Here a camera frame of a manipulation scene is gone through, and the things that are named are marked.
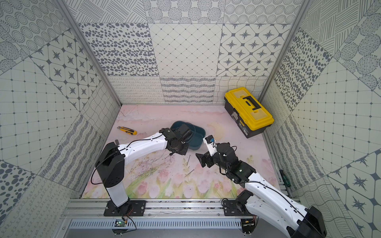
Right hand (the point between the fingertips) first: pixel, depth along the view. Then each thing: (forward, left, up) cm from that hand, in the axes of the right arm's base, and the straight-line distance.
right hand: (204, 151), depth 77 cm
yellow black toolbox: (+27, -28, +1) cm, 39 cm away
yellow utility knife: (+23, +54, -14) cm, 60 cm away
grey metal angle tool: (+13, +59, -14) cm, 62 cm away
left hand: (+5, +11, -6) cm, 14 cm away
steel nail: (+2, +9, -16) cm, 18 cm away
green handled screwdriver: (-7, -49, -20) cm, 53 cm away
